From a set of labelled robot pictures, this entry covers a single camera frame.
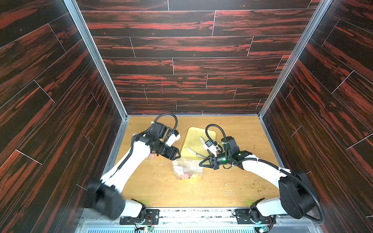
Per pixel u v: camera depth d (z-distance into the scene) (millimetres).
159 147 641
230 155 677
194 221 735
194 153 954
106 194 403
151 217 729
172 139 708
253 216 652
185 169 784
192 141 1054
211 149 733
